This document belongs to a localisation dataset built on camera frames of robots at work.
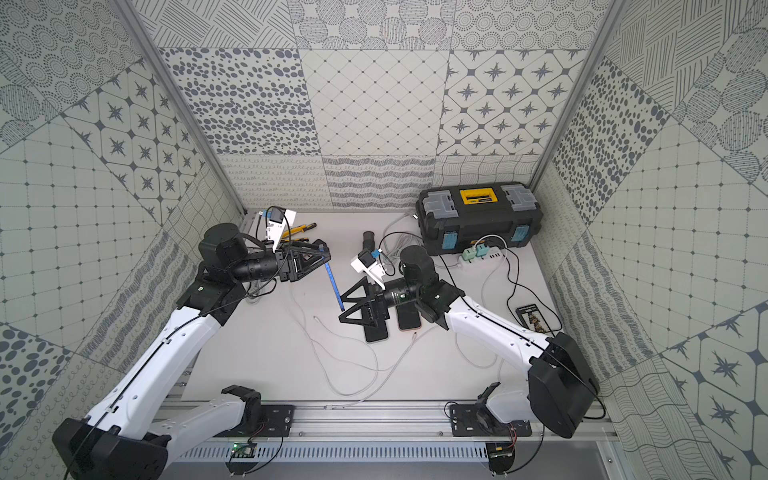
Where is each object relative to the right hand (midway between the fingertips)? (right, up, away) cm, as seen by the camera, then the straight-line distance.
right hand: (344, 309), depth 65 cm
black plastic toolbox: (+29, +22, +30) cm, 47 cm away
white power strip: (+47, +8, +39) cm, 62 cm away
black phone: (+6, -13, +23) cm, 27 cm away
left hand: (-4, +14, -2) cm, 15 cm away
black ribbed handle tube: (+1, +15, +46) cm, 48 cm away
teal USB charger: (+41, +12, +35) cm, 55 cm away
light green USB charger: (+36, +11, +35) cm, 51 cm away
